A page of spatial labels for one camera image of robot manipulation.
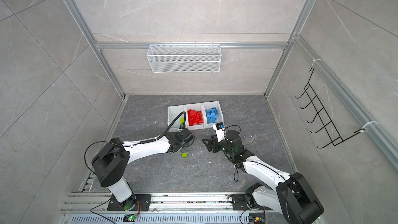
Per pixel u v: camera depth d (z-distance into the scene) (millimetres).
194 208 730
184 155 881
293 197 407
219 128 730
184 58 1003
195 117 1009
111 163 454
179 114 1064
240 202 730
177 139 660
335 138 583
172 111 1045
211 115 989
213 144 727
